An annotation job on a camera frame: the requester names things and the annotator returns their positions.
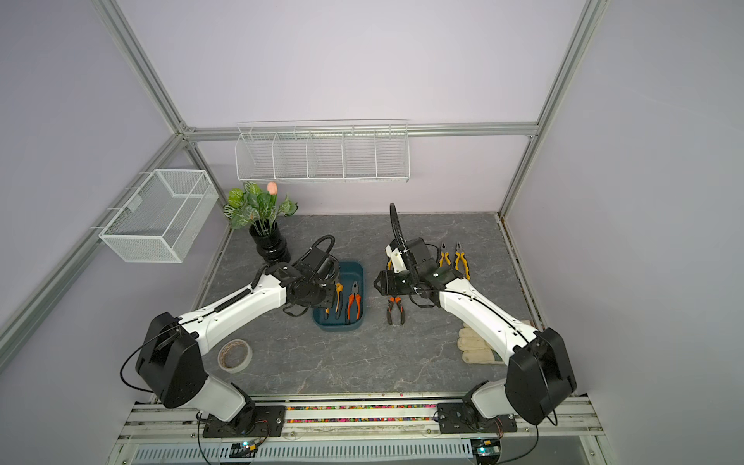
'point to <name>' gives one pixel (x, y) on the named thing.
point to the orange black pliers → (392, 300)
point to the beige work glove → (477, 350)
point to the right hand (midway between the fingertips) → (381, 281)
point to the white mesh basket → (162, 219)
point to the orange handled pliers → (355, 295)
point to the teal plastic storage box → (325, 318)
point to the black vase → (269, 242)
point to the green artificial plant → (255, 207)
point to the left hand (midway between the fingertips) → (328, 301)
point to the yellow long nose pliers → (339, 300)
